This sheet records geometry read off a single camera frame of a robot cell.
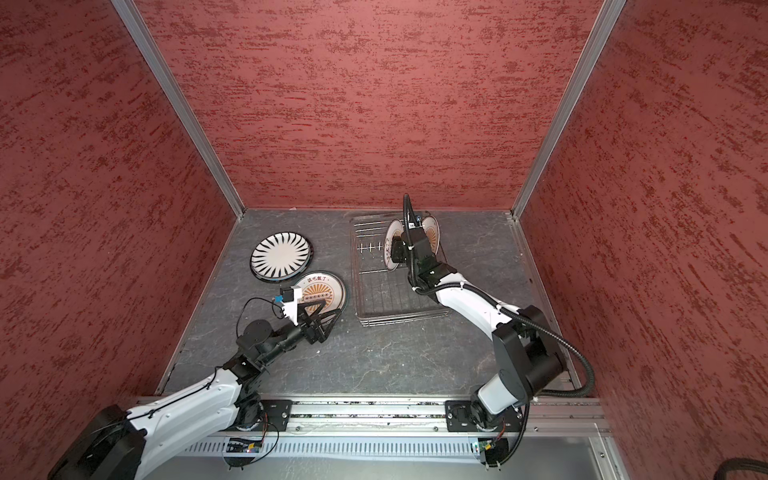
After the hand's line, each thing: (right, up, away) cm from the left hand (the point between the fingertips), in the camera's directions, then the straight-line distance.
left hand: (334, 312), depth 78 cm
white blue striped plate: (-23, +13, +25) cm, 37 cm away
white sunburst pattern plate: (-9, +4, +19) cm, 22 cm away
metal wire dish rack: (+13, +1, +18) cm, 22 cm away
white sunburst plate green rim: (+16, +23, +22) cm, 36 cm away
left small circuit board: (-23, -32, -6) cm, 40 cm away
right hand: (+18, +19, +9) cm, 27 cm away
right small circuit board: (+41, -32, -7) cm, 52 cm away
